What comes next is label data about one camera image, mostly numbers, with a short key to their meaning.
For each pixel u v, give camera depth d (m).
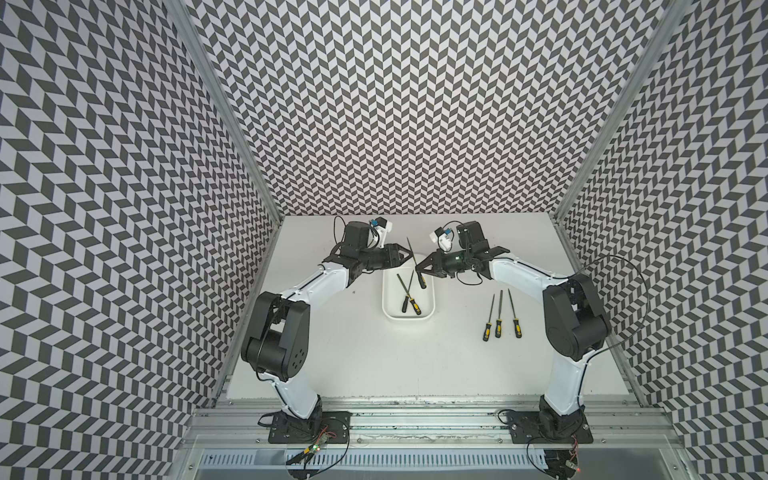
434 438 0.72
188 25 0.73
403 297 0.96
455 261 0.79
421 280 0.87
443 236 0.85
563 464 0.68
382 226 0.83
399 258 0.81
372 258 0.77
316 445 0.68
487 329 0.89
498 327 0.89
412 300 0.96
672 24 0.68
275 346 0.46
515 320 0.92
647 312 0.81
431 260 0.83
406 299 0.94
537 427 0.72
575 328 0.50
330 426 0.72
